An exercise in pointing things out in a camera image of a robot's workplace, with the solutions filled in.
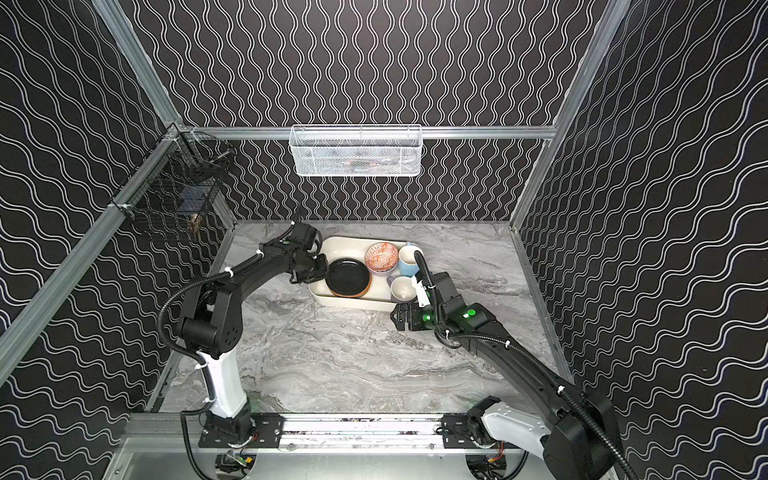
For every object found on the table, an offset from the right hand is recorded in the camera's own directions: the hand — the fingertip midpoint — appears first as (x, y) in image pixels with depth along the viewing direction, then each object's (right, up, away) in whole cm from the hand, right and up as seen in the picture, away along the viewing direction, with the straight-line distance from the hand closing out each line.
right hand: (408, 314), depth 80 cm
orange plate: (-21, +3, +17) cm, 27 cm away
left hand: (-25, +10, +16) cm, 31 cm away
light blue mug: (+1, +15, +20) cm, 25 cm away
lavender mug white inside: (0, +4, +19) cm, 20 cm away
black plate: (-19, +9, +19) cm, 28 cm away
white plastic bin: (-8, +2, +19) cm, 21 cm away
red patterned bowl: (-8, +15, +24) cm, 29 cm away
